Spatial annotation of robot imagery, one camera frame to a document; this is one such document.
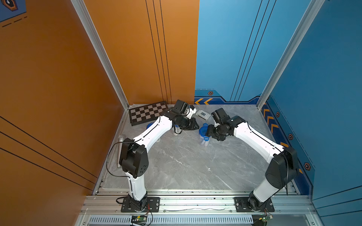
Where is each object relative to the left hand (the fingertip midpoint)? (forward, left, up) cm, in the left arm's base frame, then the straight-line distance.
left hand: (199, 126), depth 83 cm
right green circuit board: (-44, -32, -19) cm, 57 cm away
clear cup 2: (-9, +12, +9) cm, 18 cm away
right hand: (-3, -6, -5) cm, 8 cm away
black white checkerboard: (+25, +39, -17) cm, 49 cm away
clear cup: (-2, -3, -14) cm, 15 cm away
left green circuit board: (-44, +31, -20) cm, 57 cm away
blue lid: (+1, -3, -8) cm, 9 cm away
